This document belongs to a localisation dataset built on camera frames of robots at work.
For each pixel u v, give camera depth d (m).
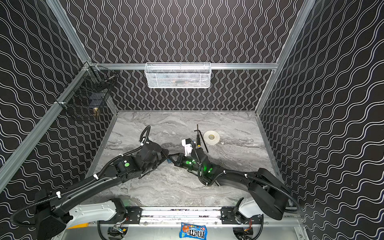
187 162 0.69
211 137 1.04
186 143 0.73
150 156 0.55
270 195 0.43
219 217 0.76
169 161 0.73
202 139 1.03
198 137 1.04
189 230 0.69
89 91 0.98
